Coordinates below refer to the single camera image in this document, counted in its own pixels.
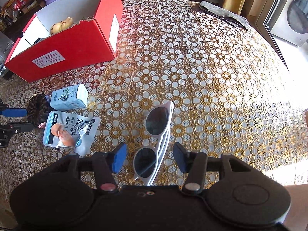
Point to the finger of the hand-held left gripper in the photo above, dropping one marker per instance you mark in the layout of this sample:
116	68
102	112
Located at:
14	112
19	127

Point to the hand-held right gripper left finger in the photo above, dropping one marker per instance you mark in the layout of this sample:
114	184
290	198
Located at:
118	158

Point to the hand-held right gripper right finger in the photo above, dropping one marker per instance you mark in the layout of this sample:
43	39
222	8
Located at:
180	156

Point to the dark braided hair piece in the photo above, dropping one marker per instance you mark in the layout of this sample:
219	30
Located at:
38	110

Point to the white sunglasses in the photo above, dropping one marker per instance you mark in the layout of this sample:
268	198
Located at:
156	120

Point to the printed blue white pouch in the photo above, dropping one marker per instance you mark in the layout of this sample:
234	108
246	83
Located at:
69	130

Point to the light blue carton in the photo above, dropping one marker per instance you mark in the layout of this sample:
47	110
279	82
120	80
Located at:
67	99

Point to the red cardboard box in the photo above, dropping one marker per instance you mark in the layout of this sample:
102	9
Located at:
72	48

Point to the tan toy figure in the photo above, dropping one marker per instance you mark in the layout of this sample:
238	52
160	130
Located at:
60	26

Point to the pile of colourful snack packets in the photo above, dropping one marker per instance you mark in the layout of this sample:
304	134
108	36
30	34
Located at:
14	7

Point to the dark grey cloth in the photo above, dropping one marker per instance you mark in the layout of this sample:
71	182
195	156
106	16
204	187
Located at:
223	14

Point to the silver washing machine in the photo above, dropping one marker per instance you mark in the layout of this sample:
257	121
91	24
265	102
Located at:
288	16

